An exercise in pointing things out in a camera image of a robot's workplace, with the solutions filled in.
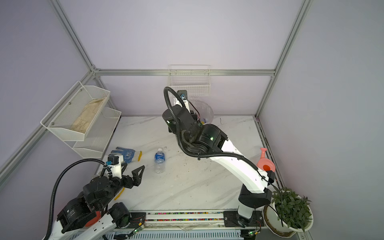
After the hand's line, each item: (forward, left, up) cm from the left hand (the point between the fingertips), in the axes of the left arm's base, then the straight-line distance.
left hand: (134, 167), depth 67 cm
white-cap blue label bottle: (+14, -5, -20) cm, 25 cm away
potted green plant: (-17, -67, -5) cm, 69 cm away
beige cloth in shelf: (+21, +31, +6) cm, 38 cm away
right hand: (+13, -20, +23) cm, 33 cm away
